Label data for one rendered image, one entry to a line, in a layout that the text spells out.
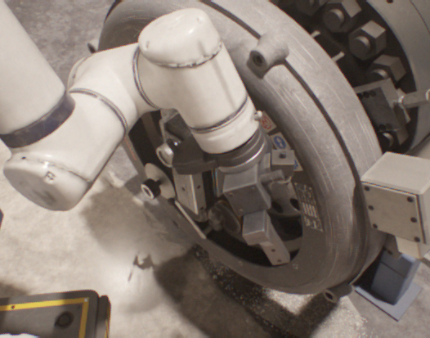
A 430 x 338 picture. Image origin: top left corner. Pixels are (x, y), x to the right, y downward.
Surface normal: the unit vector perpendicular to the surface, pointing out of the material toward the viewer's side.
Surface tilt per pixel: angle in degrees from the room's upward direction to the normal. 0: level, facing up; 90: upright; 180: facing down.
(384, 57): 11
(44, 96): 69
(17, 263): 0
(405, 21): 39
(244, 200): 84
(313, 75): 33
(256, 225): 25
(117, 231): 0
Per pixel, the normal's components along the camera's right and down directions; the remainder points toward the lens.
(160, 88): -0.38, 0.67
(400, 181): -0.32, -0.80
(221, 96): 0.47, 0.37
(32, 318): -0.04, -0.66
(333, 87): 0.41, -0.18
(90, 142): 0.86, -0.04
